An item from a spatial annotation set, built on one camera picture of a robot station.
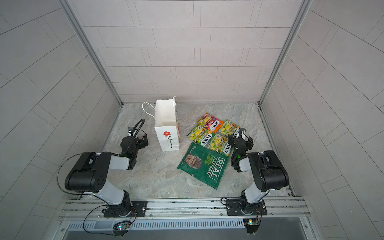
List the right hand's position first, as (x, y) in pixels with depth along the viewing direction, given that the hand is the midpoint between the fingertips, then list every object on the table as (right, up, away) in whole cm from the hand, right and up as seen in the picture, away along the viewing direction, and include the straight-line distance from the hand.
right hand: (240, 133), depth 93 cm
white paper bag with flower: (-49, +6, +8) cm, 50 cm away
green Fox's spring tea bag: (-6, +2, +6) cm, 9 cm away
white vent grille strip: (-24, -39, -25) cm, 52 cm away
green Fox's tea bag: (-25, -2, +3) cm, 25 cm away
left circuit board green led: (-59, -36, -29) cm, 75 cm away
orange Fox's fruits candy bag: (-18, +6, +8) cm, 21 cm away
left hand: (-63, +1, +1) cm, 63 cm away
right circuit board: (-2, -39, -25) cm, 47 cm away
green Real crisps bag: (-23, -17, -9) cm, 30 cm away
